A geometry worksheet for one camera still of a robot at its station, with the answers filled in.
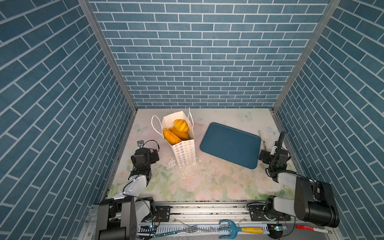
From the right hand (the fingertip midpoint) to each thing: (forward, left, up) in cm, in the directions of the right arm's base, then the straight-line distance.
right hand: (270, 150), depth 92 cm
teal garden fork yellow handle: (-42, +25, -3) cm, 49 cm away
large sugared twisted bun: (-2, +54, +13) cm, 55 cm away
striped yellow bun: (+1, +54, +18) cm, 57 cm away
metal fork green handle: (-44, +46, -4) cm, 63 cm away
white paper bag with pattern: (-12, +50, +14) cm, 54 cm away
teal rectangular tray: (+4, +18, -5) cm, 19 cm away
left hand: (-8, +75, +3) cm, 76 cm away
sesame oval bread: (-8, +58, +19) cm, 62 cm away
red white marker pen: (-38, -13, -4) cm, 41 cm away
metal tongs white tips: (+11, +1, -3) cm, 12 cm away
